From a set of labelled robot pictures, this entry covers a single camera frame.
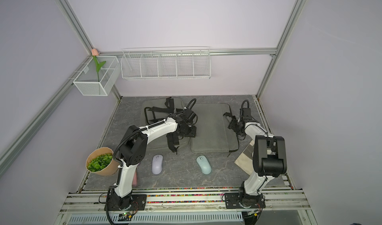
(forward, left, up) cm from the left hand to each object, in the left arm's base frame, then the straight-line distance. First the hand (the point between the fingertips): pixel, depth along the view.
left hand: (193, 135), depth 93 cm
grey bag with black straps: (+23, +25, 0) cm, 35 cm away
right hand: (+5, -27, +1) cm, 28 cm away
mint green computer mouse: (-17, -5, -2) cm, 18 cm away
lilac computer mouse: (-16, +22, -2) cm, 27 cm away
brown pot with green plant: (-16, +48, +7) cm, 51 cm away
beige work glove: (-18, -30, -4) cm, 35 cm away
